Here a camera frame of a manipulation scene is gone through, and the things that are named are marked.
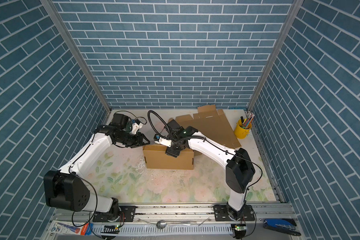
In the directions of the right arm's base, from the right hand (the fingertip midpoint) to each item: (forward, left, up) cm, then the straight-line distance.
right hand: (168, 145), depth 83 cm
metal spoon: (-35, -1, -13) cm, 38 cm away
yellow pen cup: (+19, -45, -8) cm, 49 cm away
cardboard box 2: (+32, -26, -16) cm, 44 cm away
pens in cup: (+23, -48, -3) cm, 53 cm away
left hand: (-1, +11, +3) cm, 12 cm away
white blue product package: (-40, +42, -13) cm, 60 cm away
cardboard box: (-6, +7, -4) cm, 10 cm away
